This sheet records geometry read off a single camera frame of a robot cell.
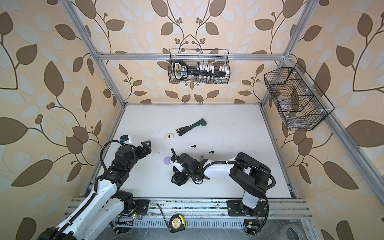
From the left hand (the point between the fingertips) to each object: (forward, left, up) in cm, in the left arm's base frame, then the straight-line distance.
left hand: (145, 143), depth 82 cm
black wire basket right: (+13, -80, +20) cm, 84 cm away
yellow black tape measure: (-35, -21, -11) cm, 42 cm away
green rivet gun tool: (+26, -31, -13) cm, 43 cm away
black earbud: (+7, -27, -14) cm, 31 cm away
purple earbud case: (-3, -10, -14) cm, 18 cm away
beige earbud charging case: (+13, -10, -12) cm, 20 cm away
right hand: (-14, -18, -13) cm, 26 cm away
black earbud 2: (+3, -39, -14) cm, 41 cm away
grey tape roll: (-36, -75, -14) cm, 84 cm away
